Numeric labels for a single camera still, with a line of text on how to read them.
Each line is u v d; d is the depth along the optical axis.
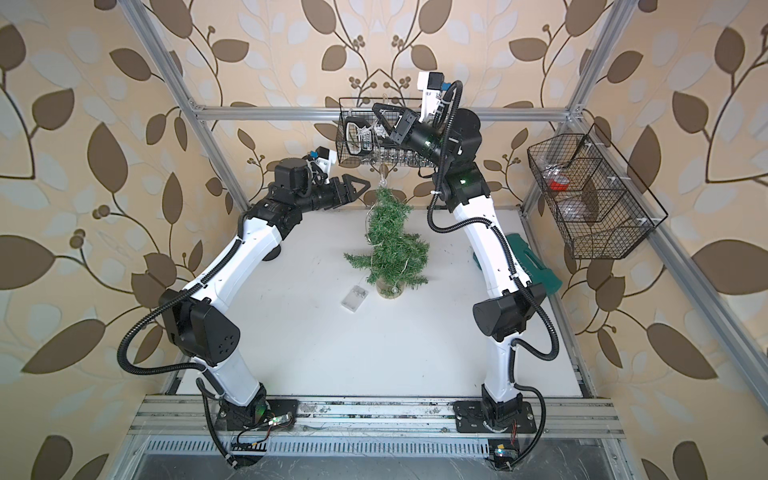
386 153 0.89
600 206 0.75
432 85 0.54
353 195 0.68
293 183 0.60
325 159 0.69
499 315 0.48
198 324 0.45
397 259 0.80
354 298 0.96
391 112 0.58
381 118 0.59
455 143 0.49
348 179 0.68
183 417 0.77
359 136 0.85
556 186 0.82
